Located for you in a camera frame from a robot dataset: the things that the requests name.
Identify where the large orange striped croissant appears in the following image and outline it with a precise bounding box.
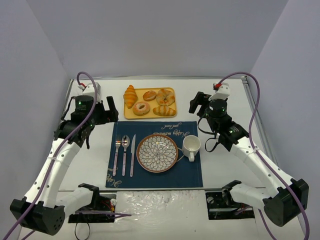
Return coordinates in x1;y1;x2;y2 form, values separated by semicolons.
123;85;138;109

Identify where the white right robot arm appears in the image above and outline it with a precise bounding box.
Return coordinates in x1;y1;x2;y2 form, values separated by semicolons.
189;91;309;227

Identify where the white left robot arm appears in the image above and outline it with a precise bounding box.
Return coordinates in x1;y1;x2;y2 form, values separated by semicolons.
9;95;119;236

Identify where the curled brown croissant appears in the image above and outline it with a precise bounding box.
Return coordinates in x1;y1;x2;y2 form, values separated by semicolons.
155;88;175;106

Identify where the small striped croissant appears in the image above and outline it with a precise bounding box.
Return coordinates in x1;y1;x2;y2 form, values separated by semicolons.
152;105;177;117

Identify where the round glazed bun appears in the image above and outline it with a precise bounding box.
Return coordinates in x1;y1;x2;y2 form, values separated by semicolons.
142;90;157;101

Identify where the white ceramic cup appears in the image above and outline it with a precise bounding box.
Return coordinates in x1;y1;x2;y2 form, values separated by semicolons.
182;135;201;163

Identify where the yellow plastic tray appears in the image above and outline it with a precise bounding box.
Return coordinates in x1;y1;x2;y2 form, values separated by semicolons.
123;87;178;120

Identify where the blue cloth placemat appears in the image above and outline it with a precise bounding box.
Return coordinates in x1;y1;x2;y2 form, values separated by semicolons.
105;121;203;189

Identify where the floral patterned ceramic plate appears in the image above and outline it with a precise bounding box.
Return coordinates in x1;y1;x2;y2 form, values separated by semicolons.
136;134;179;173

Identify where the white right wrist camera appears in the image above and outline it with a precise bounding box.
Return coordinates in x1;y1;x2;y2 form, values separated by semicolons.
208;82;231;101

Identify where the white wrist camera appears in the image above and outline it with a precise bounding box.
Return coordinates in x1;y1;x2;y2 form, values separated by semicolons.
208;82;231;101
77;82;102;103

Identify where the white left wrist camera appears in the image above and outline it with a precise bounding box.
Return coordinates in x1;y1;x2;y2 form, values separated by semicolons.
77;82;102;103

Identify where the sugared ring donut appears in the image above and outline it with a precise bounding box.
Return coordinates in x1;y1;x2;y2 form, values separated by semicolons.
132;101;150;116

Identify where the silver fork pink handle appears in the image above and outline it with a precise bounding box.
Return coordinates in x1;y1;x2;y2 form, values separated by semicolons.
112;135;122;176

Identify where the silver spoon pink handle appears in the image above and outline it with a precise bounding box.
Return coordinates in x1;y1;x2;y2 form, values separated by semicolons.
121;135;130;176

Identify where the silver knife pink handle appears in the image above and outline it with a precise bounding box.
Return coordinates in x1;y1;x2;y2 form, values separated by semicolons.
129;135;136;178

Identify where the aluminium frame rail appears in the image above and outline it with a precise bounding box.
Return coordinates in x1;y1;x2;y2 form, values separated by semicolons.
241;75;278;165

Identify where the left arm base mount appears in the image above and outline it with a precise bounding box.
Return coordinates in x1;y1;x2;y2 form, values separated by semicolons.
67;193;117;224

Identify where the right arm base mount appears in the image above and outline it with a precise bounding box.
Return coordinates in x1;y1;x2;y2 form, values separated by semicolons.
205;191;255;220

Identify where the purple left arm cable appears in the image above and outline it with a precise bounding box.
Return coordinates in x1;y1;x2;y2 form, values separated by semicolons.
0;72;132;240

